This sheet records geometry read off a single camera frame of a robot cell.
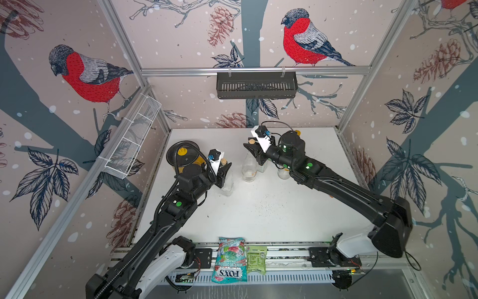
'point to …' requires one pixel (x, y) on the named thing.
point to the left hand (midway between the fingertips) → (229, 158)
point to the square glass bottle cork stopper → (261, 168)
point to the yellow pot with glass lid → (182, 153)
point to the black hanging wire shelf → (256, 85)
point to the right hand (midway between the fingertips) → (249, 138)
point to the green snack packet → (256, 258)
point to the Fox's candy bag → (230, 265)
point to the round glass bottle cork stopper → (250, 169)
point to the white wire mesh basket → (120, 163)
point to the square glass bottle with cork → (228, 189)
